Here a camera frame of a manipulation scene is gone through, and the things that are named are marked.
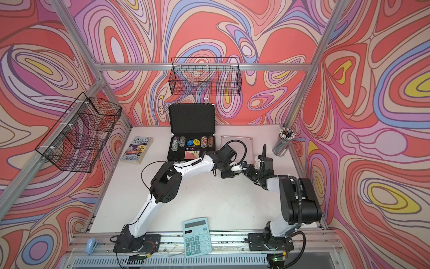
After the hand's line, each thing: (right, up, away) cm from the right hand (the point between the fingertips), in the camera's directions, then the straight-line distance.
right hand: (243, 173), depth 95 cm
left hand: (-5, +1, +1) cm, 5 cm away
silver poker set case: (-5, +15, -16) cm, 23 cm away
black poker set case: (-32, +25, +15) cm, 43 cm away
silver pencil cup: (+23, +21, -4) cm, 31 cm away
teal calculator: (-25, -24, -21) cm, 41 cm away
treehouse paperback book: (-66, +13, +9) cm, 68 cm away
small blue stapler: (-70, -27, -24) cm, 79 cm away
